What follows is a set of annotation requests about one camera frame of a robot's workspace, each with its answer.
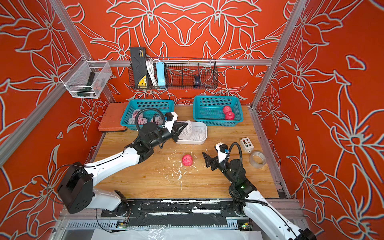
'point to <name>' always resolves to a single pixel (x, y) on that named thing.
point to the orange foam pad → (111, 121)
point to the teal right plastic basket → (208, 110)
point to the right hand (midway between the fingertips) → (206, 150)
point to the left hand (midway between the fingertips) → (186, 122)
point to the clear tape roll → (256, 165)
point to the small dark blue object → (197, 80)
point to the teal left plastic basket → (133, 106)
